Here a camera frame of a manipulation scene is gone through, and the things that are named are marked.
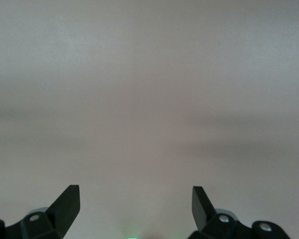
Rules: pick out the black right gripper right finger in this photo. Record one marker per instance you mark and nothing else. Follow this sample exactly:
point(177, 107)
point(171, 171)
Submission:
point(204, 211)

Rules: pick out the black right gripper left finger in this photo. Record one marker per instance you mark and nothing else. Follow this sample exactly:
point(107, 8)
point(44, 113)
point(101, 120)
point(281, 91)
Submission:
point(57, 216)

